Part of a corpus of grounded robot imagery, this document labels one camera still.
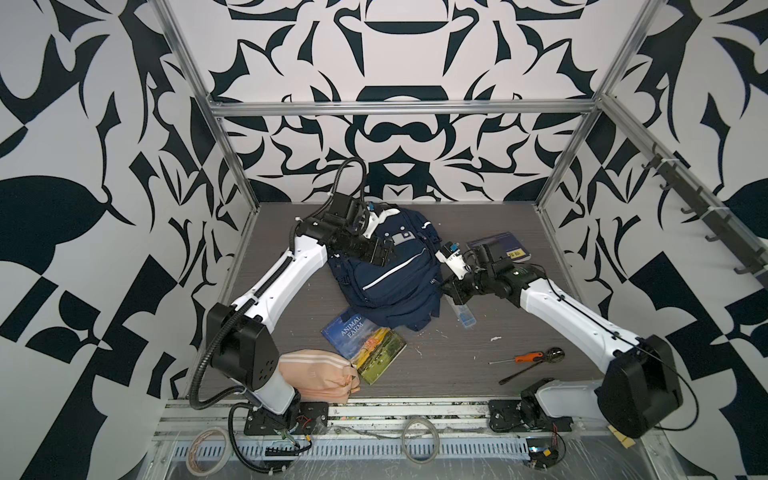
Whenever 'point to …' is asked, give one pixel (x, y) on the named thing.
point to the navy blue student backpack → (405, 292)
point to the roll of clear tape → (191, 463)
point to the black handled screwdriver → (553, 355)
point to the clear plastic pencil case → (464, 314)
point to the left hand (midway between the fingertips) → (385, 244)
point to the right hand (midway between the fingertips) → (441, 284)
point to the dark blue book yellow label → (504, 246)
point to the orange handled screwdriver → (520, 359)
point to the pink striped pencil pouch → (320, 376)
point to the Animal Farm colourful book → (372, 348)
